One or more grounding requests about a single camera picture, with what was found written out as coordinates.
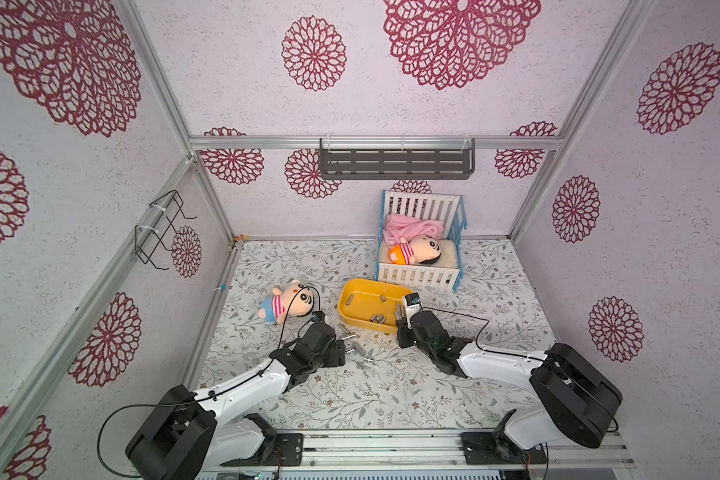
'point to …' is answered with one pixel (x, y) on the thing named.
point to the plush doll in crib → (420, 249)
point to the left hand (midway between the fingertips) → (334, 349)
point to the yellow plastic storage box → (370, 304)
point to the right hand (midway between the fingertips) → (404, 321)
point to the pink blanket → (398, 226)
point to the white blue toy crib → (450, 209)
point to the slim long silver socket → (350, 298)
